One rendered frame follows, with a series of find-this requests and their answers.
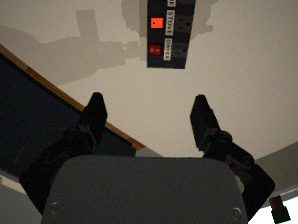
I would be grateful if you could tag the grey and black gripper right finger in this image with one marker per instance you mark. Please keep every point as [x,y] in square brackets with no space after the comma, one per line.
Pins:
[217,144]

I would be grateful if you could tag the black power strip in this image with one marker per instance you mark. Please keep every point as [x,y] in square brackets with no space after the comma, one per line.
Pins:
[169,25]

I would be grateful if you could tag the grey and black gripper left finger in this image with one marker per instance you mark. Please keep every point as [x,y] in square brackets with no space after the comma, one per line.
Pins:
[88,131]

